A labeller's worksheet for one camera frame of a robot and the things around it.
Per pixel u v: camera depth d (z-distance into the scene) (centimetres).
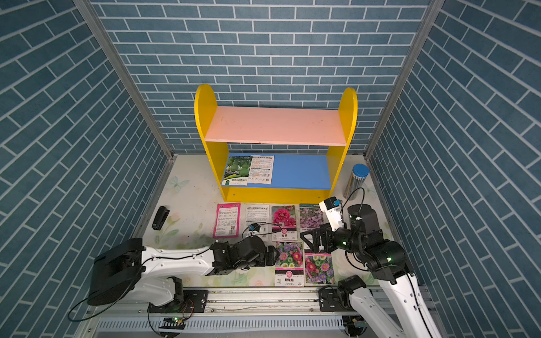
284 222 94
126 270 47
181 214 96
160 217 92
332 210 58
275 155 99
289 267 82
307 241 60
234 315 72
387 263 42
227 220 94
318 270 81
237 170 95
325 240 55
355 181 91
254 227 75
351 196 100
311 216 95
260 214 96
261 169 96
